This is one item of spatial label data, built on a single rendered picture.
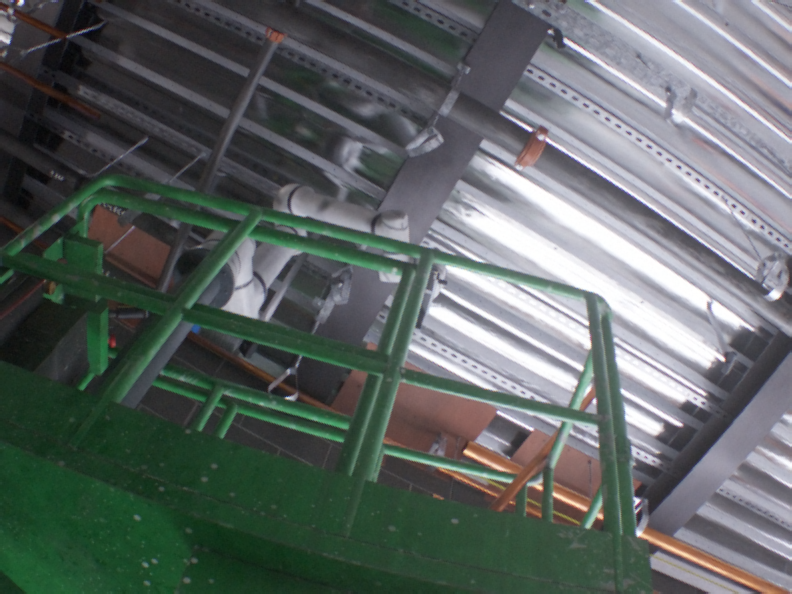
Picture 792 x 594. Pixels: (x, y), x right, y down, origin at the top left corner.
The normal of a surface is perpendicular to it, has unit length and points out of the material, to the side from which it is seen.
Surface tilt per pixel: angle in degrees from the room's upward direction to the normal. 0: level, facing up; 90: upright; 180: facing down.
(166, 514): 180
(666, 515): 180
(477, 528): 90
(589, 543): 90
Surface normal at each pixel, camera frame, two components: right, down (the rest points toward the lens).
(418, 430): -0.15, 0.44
